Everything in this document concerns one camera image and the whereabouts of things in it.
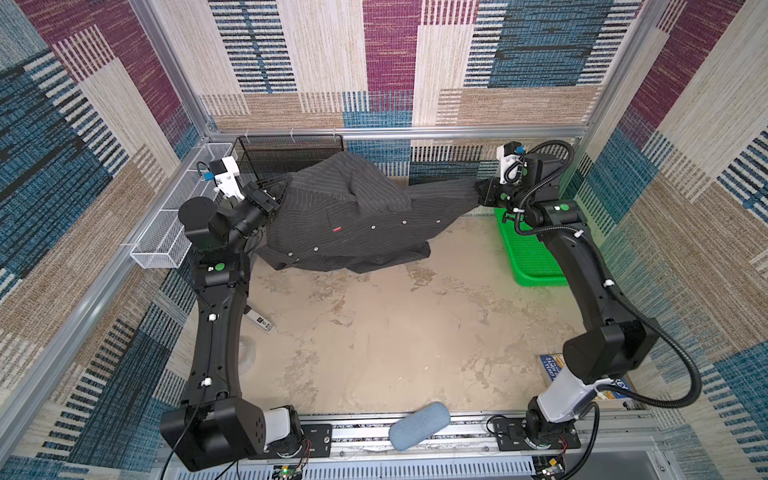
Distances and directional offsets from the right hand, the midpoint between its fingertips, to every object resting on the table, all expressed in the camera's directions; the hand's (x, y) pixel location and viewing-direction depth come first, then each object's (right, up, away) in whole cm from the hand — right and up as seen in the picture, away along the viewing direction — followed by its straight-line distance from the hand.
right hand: (476, 187), depth 77 cm
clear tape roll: (-63, -45, +10) cm, 78 cm away
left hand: (-41, -1, -17) cm, 44 cm away
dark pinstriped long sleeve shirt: (-34, -6, +2) cm, 34 cm away
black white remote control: (-62, -36, +13) cm, 72 cm away
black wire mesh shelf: (-61, +16, +25) cm, 68 cm away
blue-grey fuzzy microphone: (-15, -58, -4) cm, 60 cm away
